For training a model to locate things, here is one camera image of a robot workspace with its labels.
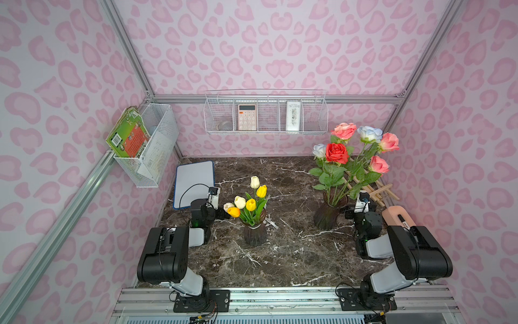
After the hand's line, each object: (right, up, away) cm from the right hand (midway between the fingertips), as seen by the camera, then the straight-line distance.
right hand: (354, 194), depth 89 cm
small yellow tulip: (-44, -1, -25) cm, 50 cm away
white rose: (-20, +18, -16) cm, 31 cm away
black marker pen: (+25, -13, +4) cm, 28 cm away
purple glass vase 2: (-14, -7, -6) cm, 17 cm away
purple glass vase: (-43, -15, -9) cm, 47 cm away
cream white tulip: (-43, +6, -17) cm, 47 cm away
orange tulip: (-49, -3, -25) cm, 55 cm away
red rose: (-14, +9, -15) cm, 22 cm away
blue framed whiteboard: (-80, +5, +24) cm, 83 cm away
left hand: (-60, -2, +5) cm, 60 cm away
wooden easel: (+17, 0, +12) cm, 21 cm away
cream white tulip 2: (-47, 0, -25) cm, 54 cm away
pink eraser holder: (+16, -10, -1) cm, 19 cm away
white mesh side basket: (-82, +11, -17) cm, 84 cm away
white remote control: (-27, +35, +3) cm, 45 cm away
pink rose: (-1, +12, -20) cm, 23 cm away
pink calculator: (-48, +35, +4) cm, 59 cm away
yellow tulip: (-41, +3, -21) cm, 46 cm away
